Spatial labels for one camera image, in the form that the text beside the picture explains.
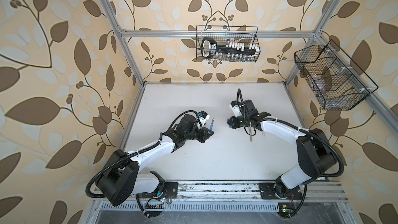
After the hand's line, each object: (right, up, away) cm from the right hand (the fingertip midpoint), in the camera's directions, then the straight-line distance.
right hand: (229, 123), depth 89 cm
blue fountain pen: (-11, 0, -9) cm, 14 cm away
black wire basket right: (+49, +22, -16) cm, 56 cm away
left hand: (-10, -3, -9) cm, 14 cm away
